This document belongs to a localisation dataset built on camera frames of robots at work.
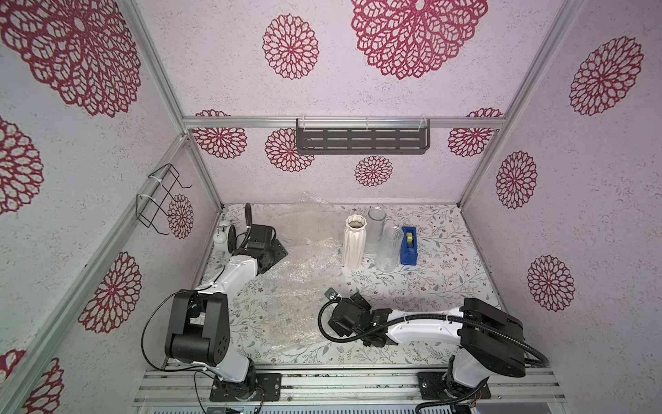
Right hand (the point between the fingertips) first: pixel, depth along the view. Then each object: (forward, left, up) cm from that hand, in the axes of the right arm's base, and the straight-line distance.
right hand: (339, 307), depth 85 cm
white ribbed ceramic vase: (+17, -5, +14) cm, 23 cm away
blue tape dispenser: (+25, -26, 0) cm, 36 cm away
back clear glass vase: (+27, -13, +14) cm, 33 cm away
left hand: (+17, +22, +5) cm, 29 cm away
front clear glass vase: (+18, -17, +8) cm, 26 cm away
